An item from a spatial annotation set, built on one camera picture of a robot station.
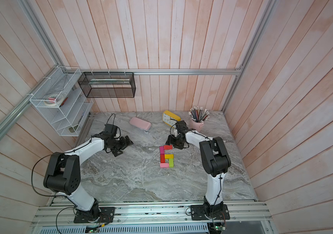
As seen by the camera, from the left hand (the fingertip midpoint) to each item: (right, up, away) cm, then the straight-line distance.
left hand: (129, 148), depth 92 cm
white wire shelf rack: (-30, +18, -14) cm, 38 cm away
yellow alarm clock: (+28, +20, +17) cm, 38 cm away
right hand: (+27, +2, +7) cm, 27 cm away
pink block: (+23, -11, -2) cm, 25 cm away
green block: (+27, -9, -1) cm, 29 cm away
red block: (+25, 0, +5) cm, 26 cm away
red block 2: (+22, -7, 0) cm, 23 cm away
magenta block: (+21, -2, +6) cm, 22 cm away
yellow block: (+26, -6, +2) cm, 27 cm away
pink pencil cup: (+46, +14, +8) cm, 49 cm away
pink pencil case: (+4, +16, +19) cm, 25 cm away
